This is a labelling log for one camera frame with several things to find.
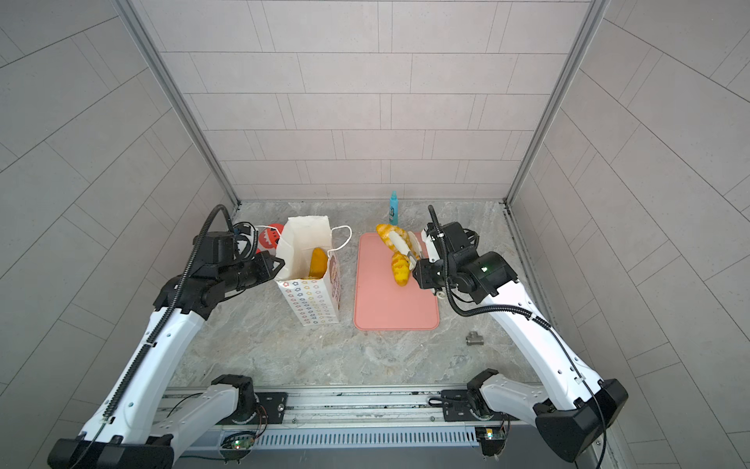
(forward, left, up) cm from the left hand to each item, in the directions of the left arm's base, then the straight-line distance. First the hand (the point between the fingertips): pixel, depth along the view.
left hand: (292, 258), depth 72 cm
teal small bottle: (+32, -26, -17) cm, 44 cm away
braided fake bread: (+9, -28, -20) cm, 36 cm away
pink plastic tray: (-2, -22, -23) cm, 32 cm away
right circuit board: (-35, -49, -23) cm, 64 cm away
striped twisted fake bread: (+9, -23, 0) cm, 25 cm away
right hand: (-3, -31, -1) cm, 32 cm away
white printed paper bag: (+8, +2, -18) cm, 20 cm away
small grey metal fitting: (-13, -48, -21) cm, 54 cm away
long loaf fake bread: (+7, -3, -14) cm, 16 cm away
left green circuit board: (-36, +8, -19) cm, 42 cm away
